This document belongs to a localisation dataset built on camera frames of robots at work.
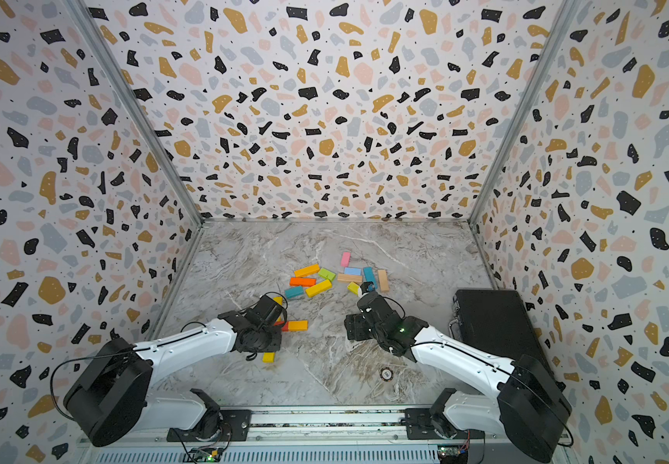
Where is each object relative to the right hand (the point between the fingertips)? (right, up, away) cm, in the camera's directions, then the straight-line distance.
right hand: (355, 320), depth 83 cm
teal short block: (-21, +6, +16) cm, 27 cm away
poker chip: (+9, -15, 0) cm, 18 cm away
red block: (-19, 0, -7) cm, 20 cm away
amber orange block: (-17, +12, +23) cm, 31 cm away
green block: (-10, +11, +20) cm, 25 cm away
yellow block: (-12, +7, +17) cm, 22 cm away
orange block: (-18, +9, +19) cm, 28 cm away
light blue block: (-2, +12, +23) cm, 26 cm away
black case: (+44, -2, +7) cm, 44 cm away
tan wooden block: (-2, +10, +20) cm, 23 cm away
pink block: (-4, +16, +26) cm, 31 cm away
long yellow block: (-25, -11, 0) cm, 27 cm away
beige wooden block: (+10, +9, +20) cm, 24 cm away
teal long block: (+5, +11, +21) cm, 25 cm away
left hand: (-23, -7, +4) cm, 25 cm away
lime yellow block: (-1, +7, +17) cm, 19 cm away
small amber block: (-18, -3, +8) cm, 20 cm away
